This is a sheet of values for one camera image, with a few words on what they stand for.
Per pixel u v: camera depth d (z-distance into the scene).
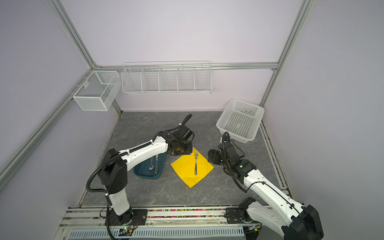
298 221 0.40
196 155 0.96
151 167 0.89
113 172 0.46
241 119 1.15
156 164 0.91
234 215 0.73
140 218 0.73
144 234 0.77
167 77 1.02
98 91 0.97
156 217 0.75
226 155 0.59
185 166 0.91
